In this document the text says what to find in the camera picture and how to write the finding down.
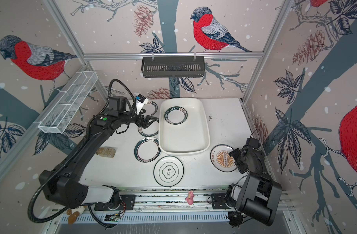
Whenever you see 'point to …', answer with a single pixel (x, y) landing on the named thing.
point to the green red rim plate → (147, 149)
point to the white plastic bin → (192, 137)
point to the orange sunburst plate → (220, 159)
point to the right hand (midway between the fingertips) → (234, 157)
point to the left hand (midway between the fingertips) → (152, 111)
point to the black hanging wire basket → (173, 66)
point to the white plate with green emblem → (168, 171)
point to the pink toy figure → (190, 197)
